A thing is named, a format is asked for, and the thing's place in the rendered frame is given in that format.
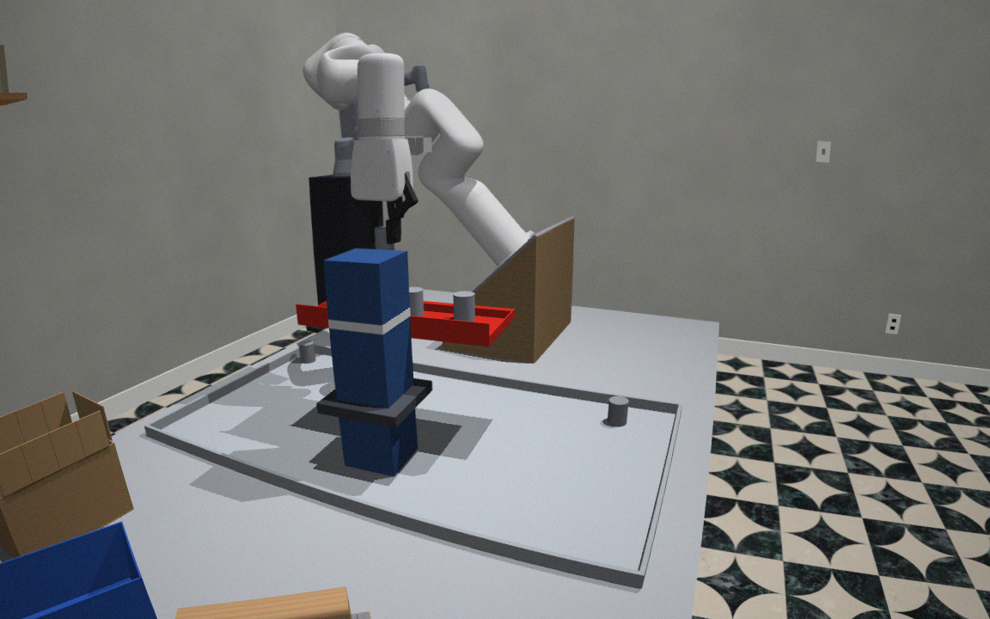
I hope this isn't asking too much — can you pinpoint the blue open bin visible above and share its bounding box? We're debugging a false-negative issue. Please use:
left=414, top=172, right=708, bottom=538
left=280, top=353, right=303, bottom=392
left=0, top=521, right=157, bottom=619

